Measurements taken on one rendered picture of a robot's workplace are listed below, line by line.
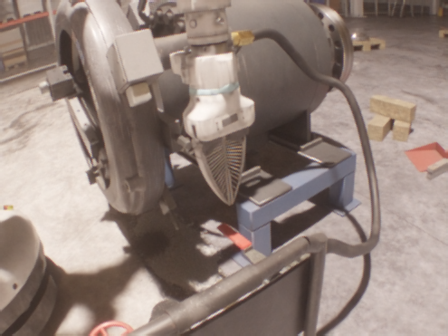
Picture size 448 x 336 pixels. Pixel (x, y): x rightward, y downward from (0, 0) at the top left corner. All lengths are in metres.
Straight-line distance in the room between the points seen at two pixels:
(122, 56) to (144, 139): 0.22
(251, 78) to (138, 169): 0.45
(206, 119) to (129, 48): 0.30
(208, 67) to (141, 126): 0.38
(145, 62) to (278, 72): 0.55
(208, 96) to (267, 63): 0.66
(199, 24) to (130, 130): 0.41
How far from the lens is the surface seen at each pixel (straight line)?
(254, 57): 1.09
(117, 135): 0.82
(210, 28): 0.46
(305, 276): 0.56
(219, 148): 0.52
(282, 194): 1.15
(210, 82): 0.47
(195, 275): 1.23
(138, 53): 0.72
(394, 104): 2.25
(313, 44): 1.28
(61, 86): 1.21
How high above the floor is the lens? 0.87
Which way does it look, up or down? 28 degrees down
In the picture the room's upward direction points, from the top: 7 degrees counter-clockwise
